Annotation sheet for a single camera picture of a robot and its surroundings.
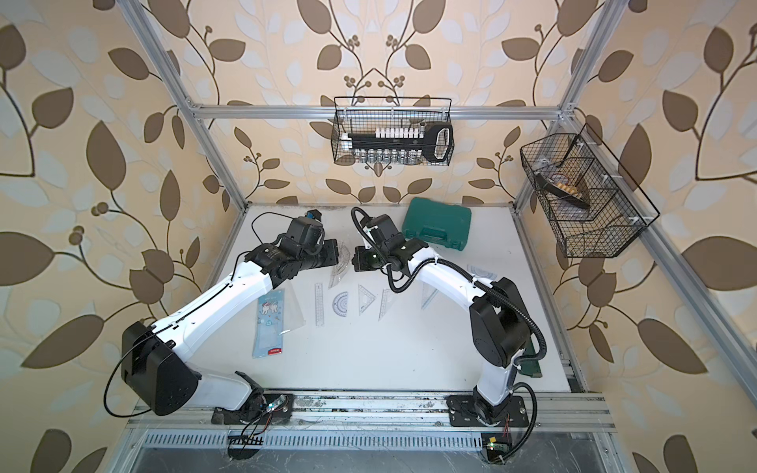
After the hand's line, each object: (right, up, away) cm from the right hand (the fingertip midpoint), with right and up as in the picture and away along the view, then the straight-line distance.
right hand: (352, 260), depth 85 cm
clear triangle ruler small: (+3, -14, +11) cm, 18 cm away
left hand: (-4, +4, -5) cm, 8 cm away
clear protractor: (-5, -15, +9) cm, 18 cm away
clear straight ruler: (-12, -15, +9) cm, 21 cm away
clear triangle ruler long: (+10, -14, +9) cm, 20 cm away
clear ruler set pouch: (-20, -18, +7) cm, 28 cm away
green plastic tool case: (+29, +12, +24) cm, 40 cm away
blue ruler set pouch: (-26, -21, +4) cm, 34 cm away
